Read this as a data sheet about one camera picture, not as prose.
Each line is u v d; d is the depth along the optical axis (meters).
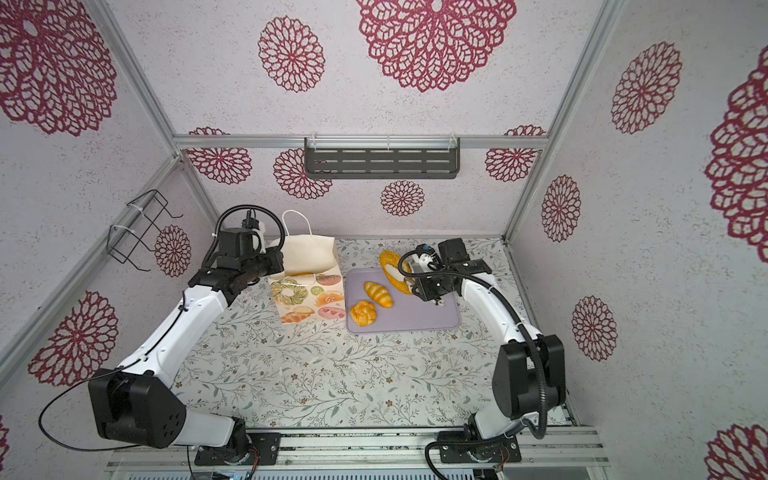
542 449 0.76
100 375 0.40
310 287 0.85
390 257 0.95
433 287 0.75
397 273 0.91
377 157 0.96
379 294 1.00
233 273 0.59
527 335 0.45
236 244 0.60
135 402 0.40
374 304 0.99
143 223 0.80
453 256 0.67
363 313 0.95
